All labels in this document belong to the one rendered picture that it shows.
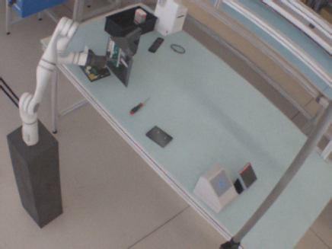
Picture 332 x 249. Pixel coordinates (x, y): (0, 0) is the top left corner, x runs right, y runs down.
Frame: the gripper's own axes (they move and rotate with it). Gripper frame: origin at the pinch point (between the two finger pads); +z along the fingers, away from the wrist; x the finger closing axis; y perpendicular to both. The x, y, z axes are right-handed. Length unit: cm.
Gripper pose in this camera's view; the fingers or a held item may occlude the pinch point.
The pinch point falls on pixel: (116, 60)
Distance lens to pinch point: 225.1
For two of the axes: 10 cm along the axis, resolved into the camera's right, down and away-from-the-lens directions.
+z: 9.3, 1.5, 3.4
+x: 3.7, -3.9, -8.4
